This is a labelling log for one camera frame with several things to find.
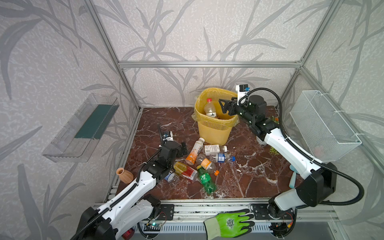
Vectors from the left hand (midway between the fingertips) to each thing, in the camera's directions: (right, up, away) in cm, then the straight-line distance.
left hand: (180, 139), depth 81 cm
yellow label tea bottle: (+17, +18, +8) cm, 25 cm away
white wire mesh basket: (+64, +4, -21) cm, 67 cm away
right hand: (+24, +24, -7) cm, 35 cm away
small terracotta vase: (-27, -18, -6) cm, 33 cm away
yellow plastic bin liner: (+22, +11, -8) cm, 25 cm away
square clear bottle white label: (+19, -8, +12) cm, 24 cm away
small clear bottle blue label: (+23, -11, +5) cm, 26 cm away
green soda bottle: (+16, -24, -4) cm, 29 cm away
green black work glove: (+24, -38, -12) cm, 47 cm away
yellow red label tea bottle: (+3, -17, 0) cm, 18 cm away
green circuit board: (-12, -41, -10) cm, 44 cm away
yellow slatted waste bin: (+20, +6, +7) cm, 22 cm away
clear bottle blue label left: (-5, -22, 0) cm, 22 cm away
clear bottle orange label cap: (+14, -14, +3) cm, 20 cm away
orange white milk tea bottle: (+6, -11, +7) cm, 14 cm away
